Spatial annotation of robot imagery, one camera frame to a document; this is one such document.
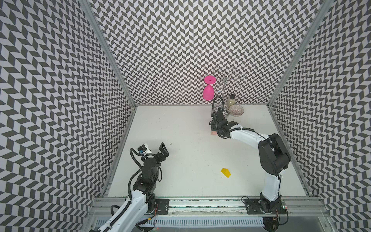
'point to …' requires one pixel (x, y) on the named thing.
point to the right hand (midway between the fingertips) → (217, 126)
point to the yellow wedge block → (226, 172)
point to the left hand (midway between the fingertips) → (158, 146)
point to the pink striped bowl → (236, 110)
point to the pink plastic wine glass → (208, 91)
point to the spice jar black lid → (231, 100)
